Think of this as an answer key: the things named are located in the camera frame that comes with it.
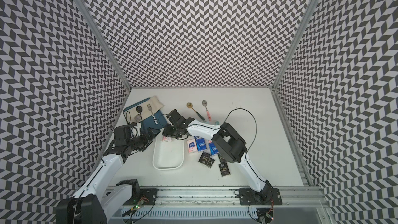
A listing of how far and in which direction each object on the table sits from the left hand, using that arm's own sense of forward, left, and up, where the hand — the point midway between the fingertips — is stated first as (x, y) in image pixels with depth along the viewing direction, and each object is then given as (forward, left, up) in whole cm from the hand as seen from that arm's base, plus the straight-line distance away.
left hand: (156, 136), depth 84 cm
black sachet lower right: (-15, -37, -8) cm, 41 cm away
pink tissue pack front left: (-3, -19, -6) cm, 20 cm away
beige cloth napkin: (+29, +9, -8) cm, 32 cm away
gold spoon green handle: (+28, -16, -8) cm, 33 cm away
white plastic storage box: (-8, -6, -8) cm, 13 cm away
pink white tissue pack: (0, -5, -3) cm, 6 cm away
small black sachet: (-12, -30, -7) cm, 33 cm away
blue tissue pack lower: (-5, -31, -6) cm, 32 cm away
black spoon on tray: (+24, +19, -7) cm, 31 cm away
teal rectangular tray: (+14, +10, -8) cm, 19 cm away
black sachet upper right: (-11, -36, -7) cm, 38 cm away
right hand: (+3, -3, -5) cm, 7 cm away
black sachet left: (-10, -26, -5) cm, 29 cm away
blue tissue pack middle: (-2, -24, -6) cm, 25 cm away
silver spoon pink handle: (+29, -26, -8) cm, 40 cm away
